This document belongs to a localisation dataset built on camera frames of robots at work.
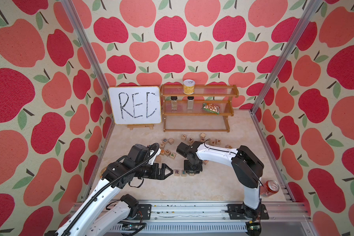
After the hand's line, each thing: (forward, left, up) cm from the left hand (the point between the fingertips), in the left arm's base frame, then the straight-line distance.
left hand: (165, 175), depth 67 cm
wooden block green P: (+19, -3, -18) cm, 27 cm away
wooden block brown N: (+29, -34, -17) cm, 48 cm away
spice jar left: (+48, -3, +3) cm, 48 cm away
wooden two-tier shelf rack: (+66, -31, -11) cm, 74 cm away
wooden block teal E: (+8, -10, -16) cm, 20 cm away
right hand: (+7, -13, -20) cm, 25 cm away
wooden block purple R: (+8, -5, -18) cm, 20 cm away
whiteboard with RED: (+50, +23, -2) cm, 55 cm away
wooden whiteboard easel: (+43, +28, -17) cm, 54 cm away
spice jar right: (+48, -14, +2) cm, 50 cm away
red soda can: (-3, -52, -9) cm, 53 cm away
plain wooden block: (+36, -24, -18) cm, 47 cm away
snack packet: (+44, -29, +1) cm, 53 cm away
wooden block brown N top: (+33, -10, -17) cm, 39 cm away
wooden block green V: (+27, +4, -18) cm, 33 cm away
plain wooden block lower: (+18, +7, -20) cm, 28 cm away
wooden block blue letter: (+31, +3, -17) cm, 35 cm away
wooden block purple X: (+31, -15, -18) cm, 39 cm away
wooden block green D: (+8, -14, -18) cm, 24 cm away
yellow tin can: (+49, -12, +14) cm, 52 cm away
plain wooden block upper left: (+31, -1, -18) cm, 36 cm away
